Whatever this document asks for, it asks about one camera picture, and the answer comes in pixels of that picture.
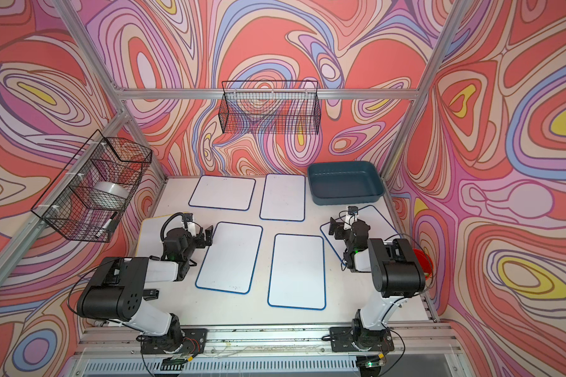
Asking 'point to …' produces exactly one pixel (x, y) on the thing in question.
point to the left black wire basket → (90, 196)
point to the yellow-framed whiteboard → (148, 243)
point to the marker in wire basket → (101, 231)
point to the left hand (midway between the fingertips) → (201, 227)
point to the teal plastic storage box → (344, 183)
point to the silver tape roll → (115, 188)
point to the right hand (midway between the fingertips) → (343, 222)
